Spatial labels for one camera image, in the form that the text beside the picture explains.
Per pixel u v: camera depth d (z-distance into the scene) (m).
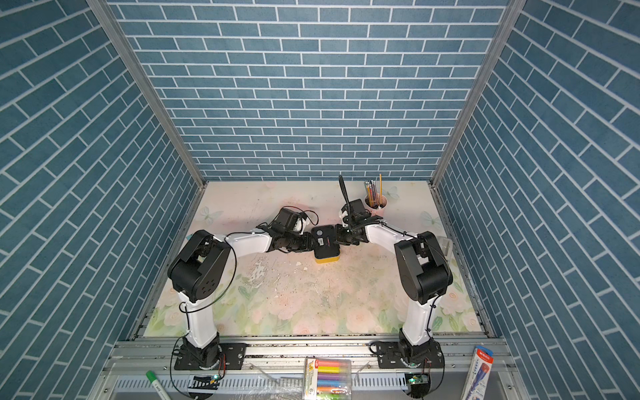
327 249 0.94
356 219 0.77
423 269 0.50
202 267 0.51
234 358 0.74
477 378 0.69
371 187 0.98
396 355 0.74
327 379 0.69
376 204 0.97
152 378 0.70
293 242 0.83
